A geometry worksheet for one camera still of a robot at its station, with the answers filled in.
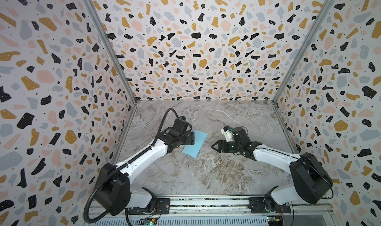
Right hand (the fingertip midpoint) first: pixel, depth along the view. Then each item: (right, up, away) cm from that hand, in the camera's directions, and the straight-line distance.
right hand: (213, 144), depth 85 cm
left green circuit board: (-33, -33, -15) cm, 49 cm away
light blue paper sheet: (-12, -6, +9) cm, 16 cm away
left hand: (-14, +6, -2) cm, 15 cm away
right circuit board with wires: (+29, -34, -13) cm, 46 cm away
